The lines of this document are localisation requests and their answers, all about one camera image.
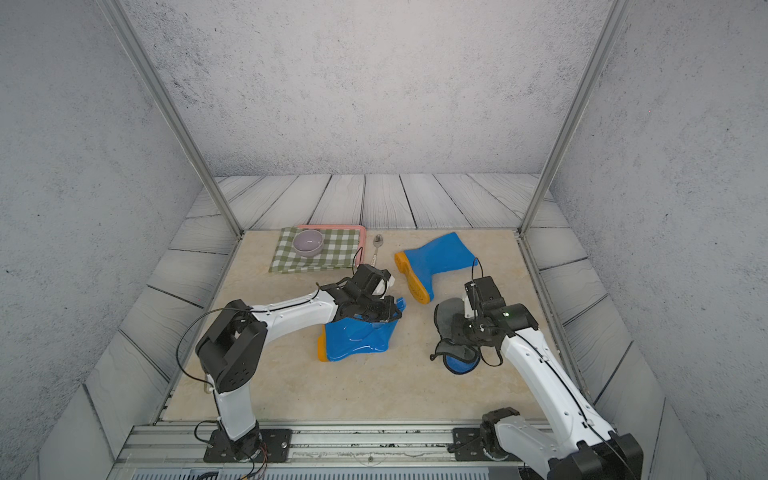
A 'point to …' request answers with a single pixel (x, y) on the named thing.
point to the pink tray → (362, 234)
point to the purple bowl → (308, 242)
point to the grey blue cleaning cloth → (451, 346)
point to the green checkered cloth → (341, 249)
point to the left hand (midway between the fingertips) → (407, 316)
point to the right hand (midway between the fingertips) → (459, 331)
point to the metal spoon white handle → (377, 242)
